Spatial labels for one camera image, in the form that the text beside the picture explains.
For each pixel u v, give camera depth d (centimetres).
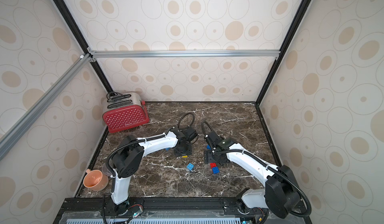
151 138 56
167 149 66
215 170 82
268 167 44
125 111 92
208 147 93
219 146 59
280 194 41
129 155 53
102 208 70
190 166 85
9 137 51
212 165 85
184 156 89
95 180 81
